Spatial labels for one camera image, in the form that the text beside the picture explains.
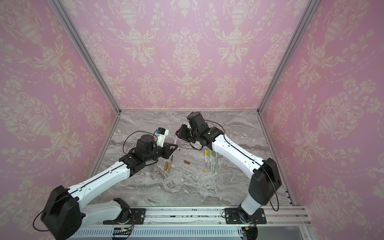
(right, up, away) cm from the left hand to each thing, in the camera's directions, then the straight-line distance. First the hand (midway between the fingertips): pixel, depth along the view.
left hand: (177, 147), depth 78 cm
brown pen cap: (+4, -11, +15) cm, 19 cm away
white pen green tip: (+19, -8, +17) cm, 27 cm away
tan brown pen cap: (-9, -13, +14) cm, 21 cm away
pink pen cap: (+1, +10, -5) cm, 11 cm away
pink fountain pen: (-1, +4, 0) cm, 4 cm away
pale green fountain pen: (+23, -9, +17) cm, 30 cm away
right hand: (0, +8, -1) cm, 8 cm away
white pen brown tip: (0, -1, 0) cm, 1 cm away
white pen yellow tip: (+16, -8, +17) cm, 25 cm away
